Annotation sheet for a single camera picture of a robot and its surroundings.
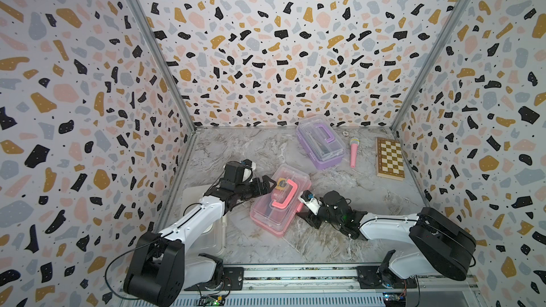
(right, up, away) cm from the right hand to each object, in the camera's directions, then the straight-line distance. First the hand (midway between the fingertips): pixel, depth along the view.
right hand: (302, 207), depth 85 cm
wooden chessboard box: (+45, +18, +21) cm, 53 cm away
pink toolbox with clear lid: (-11, 0, -5) cm, 12 cm away
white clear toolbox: (-32, -11, -23) cm, 41 cm away
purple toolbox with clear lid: (+11, +27, +21) cm, 36 cm away
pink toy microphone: (+29, +26, +27) cm, 48 cm away
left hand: (-12, +9, -1) cm, 15 cm away
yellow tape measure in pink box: (-9, +9, +3) cm, 13 cm away
